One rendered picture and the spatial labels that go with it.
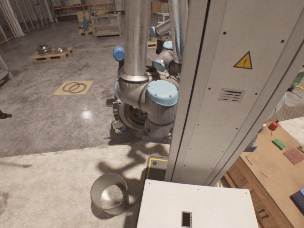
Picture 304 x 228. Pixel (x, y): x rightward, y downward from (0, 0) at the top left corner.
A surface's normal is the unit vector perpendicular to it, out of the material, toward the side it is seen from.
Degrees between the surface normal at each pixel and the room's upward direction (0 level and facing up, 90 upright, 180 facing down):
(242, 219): 0
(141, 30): 85
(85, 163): 0
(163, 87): 5
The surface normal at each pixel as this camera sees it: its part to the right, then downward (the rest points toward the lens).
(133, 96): -0.47, 0.17
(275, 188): 0.00, -0.73
